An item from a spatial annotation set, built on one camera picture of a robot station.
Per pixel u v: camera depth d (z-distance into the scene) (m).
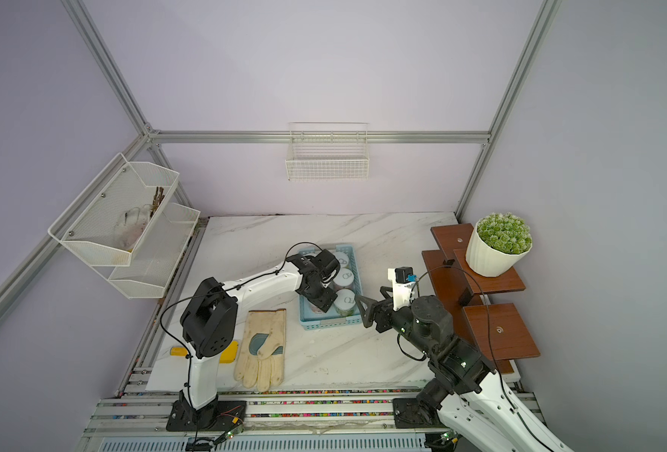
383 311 0.57
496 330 0.73
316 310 0.89
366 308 0.59
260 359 0.82
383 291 0.70
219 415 0.72
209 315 0.53
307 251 1.01
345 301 0.89
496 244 0.67
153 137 0.93
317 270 0.69
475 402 0.45
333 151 0.95
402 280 0.56
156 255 0.93
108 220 0.78
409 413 0.73
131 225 0.78
